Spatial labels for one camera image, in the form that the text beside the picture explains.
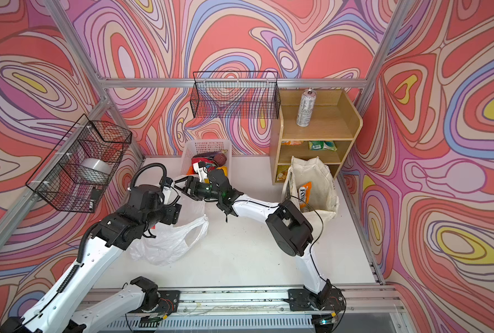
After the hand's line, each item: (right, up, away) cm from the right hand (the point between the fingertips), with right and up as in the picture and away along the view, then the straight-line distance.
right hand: (176, 191), depth 77 cm
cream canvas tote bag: (+59, -5, +8) cm, 60 cm away
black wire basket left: (-36, +7, -3) cm, 36 cm away
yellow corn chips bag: (+45, +7, +29) cm, 54 cm away
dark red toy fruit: (+12, +15, +34) cm, 39 cm away
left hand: (0, -3, -4) cm, 5 cm away
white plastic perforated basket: (-4, +22, +38) cm, 44 cm away
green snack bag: (+63, +21, +21) cm, 70 cm away
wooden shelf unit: (+60, +28, +11) cm, 67 cm away
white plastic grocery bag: (+1, -18, -6) cm, 19 cm away
